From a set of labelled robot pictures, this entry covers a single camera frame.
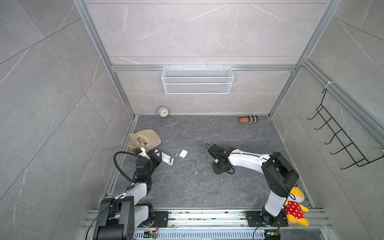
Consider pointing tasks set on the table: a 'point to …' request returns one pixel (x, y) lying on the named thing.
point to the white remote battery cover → (183, 153)
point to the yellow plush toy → (294, 209)
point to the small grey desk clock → (163, 111)
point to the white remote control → (166, 158)
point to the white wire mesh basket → (197, 80)
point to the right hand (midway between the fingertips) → (218, 168)
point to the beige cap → (148, 138)
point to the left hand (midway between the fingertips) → (160, 148)
